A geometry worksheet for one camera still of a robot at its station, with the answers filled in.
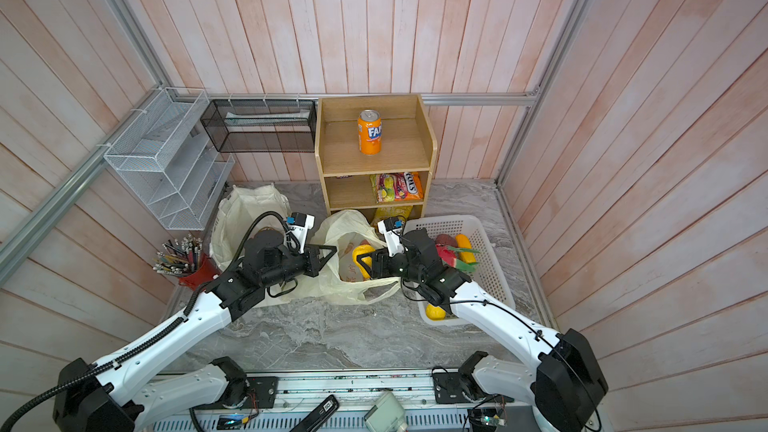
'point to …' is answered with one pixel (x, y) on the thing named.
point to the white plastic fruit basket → (488, 275)
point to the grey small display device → (387, 415)
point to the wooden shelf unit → (353, 181)
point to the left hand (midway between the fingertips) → (336, 256)
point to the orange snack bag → (414, 186)
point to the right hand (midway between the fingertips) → (365, 255)
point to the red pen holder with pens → (185, 259)
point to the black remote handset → (312, 422)
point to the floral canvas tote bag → (237, 213)
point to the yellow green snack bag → (388, 190)
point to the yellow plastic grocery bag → (338, 281)
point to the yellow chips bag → (383, 213)
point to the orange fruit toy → (464, 242)
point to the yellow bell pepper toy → (363, 249)
